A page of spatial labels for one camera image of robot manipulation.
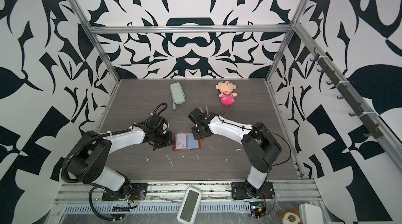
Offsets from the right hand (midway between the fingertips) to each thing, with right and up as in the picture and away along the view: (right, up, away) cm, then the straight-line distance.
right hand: (198, 133), depth 88 cm
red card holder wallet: (-4, -6, +1) cm, 7 cm away
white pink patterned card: (-10, -4, +1) cm, 11 cm away
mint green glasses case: (-15, +22, +21) cm, 34 cm away
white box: (+47, -28, -22) cm, 59 cm away
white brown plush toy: (+39, -30, -22) cm, 54 cm away
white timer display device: (-3, -26, -20) cm, 33 cm away
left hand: (-13, -4, +1) cm, 13 cm away
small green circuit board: (+27, -30, -17) cm, 44 cm away
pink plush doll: (+18, +26, +18) cm, 36 cm away
